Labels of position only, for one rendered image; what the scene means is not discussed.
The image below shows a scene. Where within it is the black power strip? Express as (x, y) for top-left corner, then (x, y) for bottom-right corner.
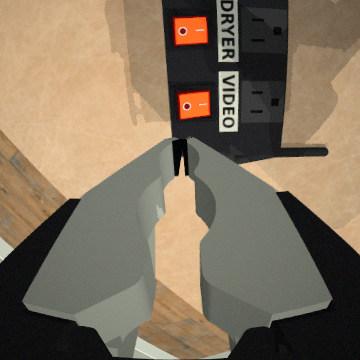
(162, 0), (329, 165)

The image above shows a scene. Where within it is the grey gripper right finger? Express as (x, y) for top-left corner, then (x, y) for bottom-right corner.
(182, 137), (360, 360)

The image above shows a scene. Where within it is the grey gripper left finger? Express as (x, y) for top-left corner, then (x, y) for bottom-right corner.
(0, 137), (183, 360)

